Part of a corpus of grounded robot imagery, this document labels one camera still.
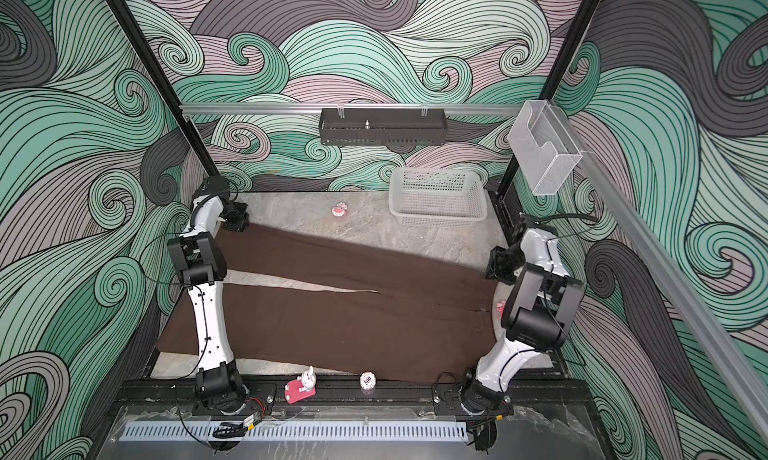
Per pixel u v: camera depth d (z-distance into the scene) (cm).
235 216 97
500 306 86
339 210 111
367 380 71
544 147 79
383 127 92
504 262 76
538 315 48
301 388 71
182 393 70
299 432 70
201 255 67
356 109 94
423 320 86
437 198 118
